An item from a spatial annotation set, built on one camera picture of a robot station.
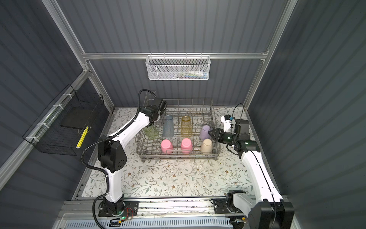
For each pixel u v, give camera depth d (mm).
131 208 723
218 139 667
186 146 828
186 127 937
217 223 702
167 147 826
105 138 518
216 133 680
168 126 922
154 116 664
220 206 738
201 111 1090
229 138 651
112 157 520
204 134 904
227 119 694
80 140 681
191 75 922
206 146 826
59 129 721
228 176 847
